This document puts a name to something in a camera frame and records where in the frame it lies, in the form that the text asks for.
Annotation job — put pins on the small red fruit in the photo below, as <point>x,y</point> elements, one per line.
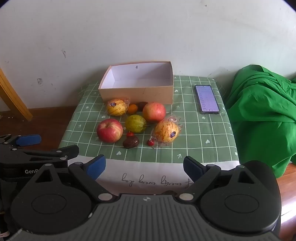
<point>150,143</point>
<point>130,134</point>

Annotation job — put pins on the red apple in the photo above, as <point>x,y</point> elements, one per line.
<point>153,112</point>
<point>109,131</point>

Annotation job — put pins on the small tangerine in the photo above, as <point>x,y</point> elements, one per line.
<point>133,109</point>

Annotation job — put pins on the green cloth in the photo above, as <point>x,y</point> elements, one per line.
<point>261,115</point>

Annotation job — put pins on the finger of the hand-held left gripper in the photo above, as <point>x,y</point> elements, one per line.
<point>30,140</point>
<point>71,151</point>

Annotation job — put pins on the smartphone with lit screen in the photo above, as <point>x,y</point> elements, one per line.
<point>207,98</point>

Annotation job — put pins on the plastic-wrapped orange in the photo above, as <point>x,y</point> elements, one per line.
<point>116,107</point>
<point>166,132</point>

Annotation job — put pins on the dark brown wrinkled fruit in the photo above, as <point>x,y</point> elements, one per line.
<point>130,142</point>
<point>142,105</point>

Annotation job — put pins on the yellow wooden frame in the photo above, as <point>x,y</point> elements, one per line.
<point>16,97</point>

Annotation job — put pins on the brown cardboard box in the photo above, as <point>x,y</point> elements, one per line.
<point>138,93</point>

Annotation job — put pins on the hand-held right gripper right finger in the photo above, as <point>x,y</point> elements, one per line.
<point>193,169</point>

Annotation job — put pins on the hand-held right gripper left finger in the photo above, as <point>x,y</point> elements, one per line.
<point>96,167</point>

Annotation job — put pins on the green checked tablecloth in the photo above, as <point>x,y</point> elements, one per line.
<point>196,139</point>

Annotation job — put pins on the green pear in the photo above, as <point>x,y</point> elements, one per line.
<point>135,124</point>

